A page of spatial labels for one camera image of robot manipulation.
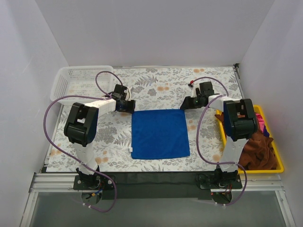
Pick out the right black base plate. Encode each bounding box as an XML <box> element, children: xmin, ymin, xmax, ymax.
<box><xmin>195</xmin><ymin>173</ymin><xmax>242</xmax><ymax>189</ymax></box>

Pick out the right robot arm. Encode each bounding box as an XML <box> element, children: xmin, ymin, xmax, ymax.
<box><xmin>180</xmin><ymin>82</ymin><xmax>258</xmax><ymax>189</ymax></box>

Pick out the yellow plastic bin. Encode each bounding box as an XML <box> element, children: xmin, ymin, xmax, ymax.
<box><xmin>217</xmin><ymin>105</ymin><xmax>285</xmax><ymax>175</ymax></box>

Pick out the white plastic basket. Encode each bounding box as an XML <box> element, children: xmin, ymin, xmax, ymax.
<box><xmin>50</xmin><ymin>65</ymin><xmax>115</xmax><ymax>105</ymax></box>

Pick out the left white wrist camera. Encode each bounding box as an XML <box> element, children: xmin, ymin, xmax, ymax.
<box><xmin>125</xmin><ymin>88</ymin><xmax>131</xmax><ymax>101</ymax></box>

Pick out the brown towel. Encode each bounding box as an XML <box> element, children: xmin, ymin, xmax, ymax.
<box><xmin>214</xmin><ymin>112</ymin><xmax>278</xmax><ymax>170</ymax></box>

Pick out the blue towel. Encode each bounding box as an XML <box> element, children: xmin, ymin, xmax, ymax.
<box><xmin>131</xmin><ymin>109</ymin><xmax>190</xmax><ymax>160</ymax></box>

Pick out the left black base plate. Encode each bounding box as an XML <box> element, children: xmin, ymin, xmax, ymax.
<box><xmin>73</xmin><ymin>174</ymin><xmax>116</xmax><ymax>191</ymax></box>

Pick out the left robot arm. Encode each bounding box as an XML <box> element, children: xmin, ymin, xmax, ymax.
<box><xmin>64</xmin><ymin>84</ymin><xmax>135</xmax><ymax>189</ymax></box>

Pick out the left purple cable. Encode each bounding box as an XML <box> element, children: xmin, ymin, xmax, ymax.
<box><xmin>44</xmin><ymin>71</ymin><xmax>124</xmax><ymax>212</ymax></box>

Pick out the purple towel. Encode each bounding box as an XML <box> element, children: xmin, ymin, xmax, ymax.
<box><xmin>262</xmin><ymin>125</ymin><xmax>270</xmax><ymax>138</ymax></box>

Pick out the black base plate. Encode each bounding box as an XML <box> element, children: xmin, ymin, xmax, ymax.
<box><xmin>195</xmin><ymin>173</ymin><xmax>242</xmax><ymax>189</ymax></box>
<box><xmin>73</xmin><ymin>174</ymin><xmax>116</xmax><ymax>191</ymax></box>

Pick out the pink towel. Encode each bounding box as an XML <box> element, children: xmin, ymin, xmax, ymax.
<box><xmin>255</xmin><ymin>113</ymin><xmax>265</xmax><ymax>133</ymax></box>

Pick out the aluminium frame rail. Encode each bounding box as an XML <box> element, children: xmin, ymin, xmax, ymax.
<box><xmin>29</xmin><ymin>173</ymin><xmax>284</xmax><ymax>192</ymax></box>

